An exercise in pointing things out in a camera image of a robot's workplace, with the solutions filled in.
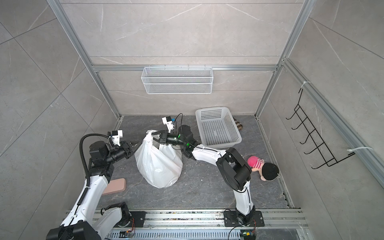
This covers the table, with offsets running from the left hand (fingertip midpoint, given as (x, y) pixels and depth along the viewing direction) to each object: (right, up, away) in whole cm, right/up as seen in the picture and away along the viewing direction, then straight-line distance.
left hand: (143, 140), depth 74 cm
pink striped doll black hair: (+69, -19, +11) cm, 72 cm away
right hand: (+4, +2, -2) cm, 5 cm away
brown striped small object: (+59, +9, +36) cm, 69 cm away
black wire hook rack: (+80, -6, -16) cm, 82 cm away
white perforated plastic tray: (+44, +6, +37) cm, 57 cm away
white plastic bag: (+9, -13, -2) cm, 16 cm away
